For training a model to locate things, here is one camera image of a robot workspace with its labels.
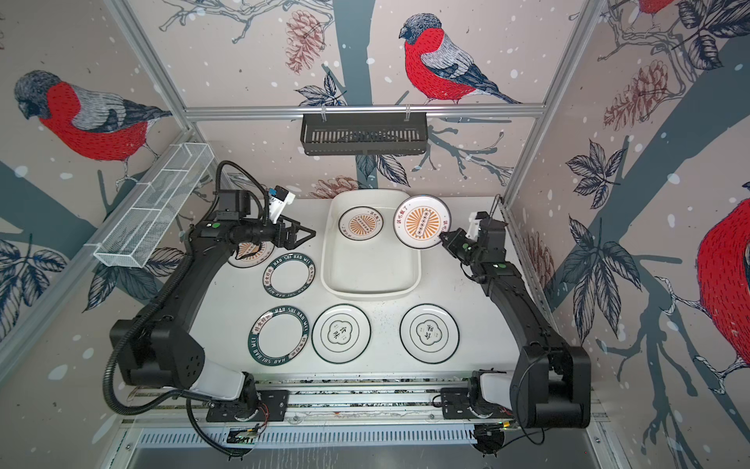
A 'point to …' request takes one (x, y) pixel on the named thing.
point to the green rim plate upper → (288, 275)
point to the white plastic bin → (378, 269)
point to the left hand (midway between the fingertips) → (303, 227)
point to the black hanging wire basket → (358, 136)
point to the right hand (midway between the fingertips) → (437, 235)
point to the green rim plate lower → (277, 335)
